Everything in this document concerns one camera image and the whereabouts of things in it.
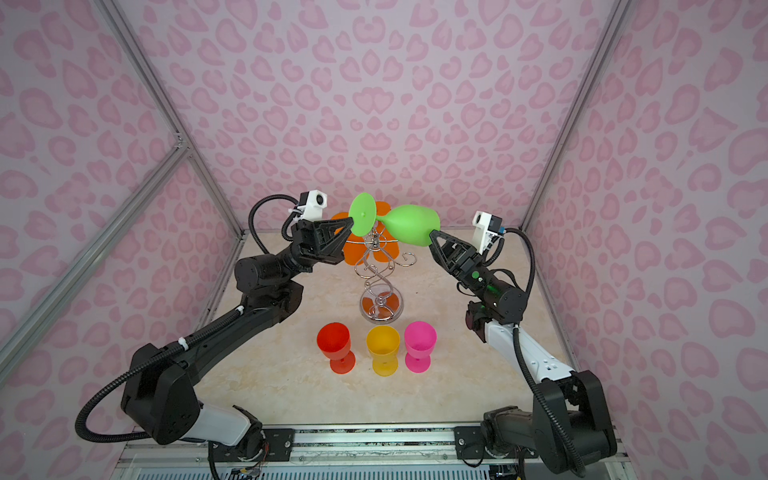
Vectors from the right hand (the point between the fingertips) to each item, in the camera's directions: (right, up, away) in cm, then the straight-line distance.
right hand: (426, 241), depth 56 cm
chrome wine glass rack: (-10, -18, +42) cm, 47 cm away
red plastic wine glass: (-21, -25, +21) cm, 39 cm away
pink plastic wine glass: (+1, -25, +24) cm, 34 cm away
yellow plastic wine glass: (-9, -27, +25) cm, 37 cm away
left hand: (-14, +2, -7) cm, 16 cm away
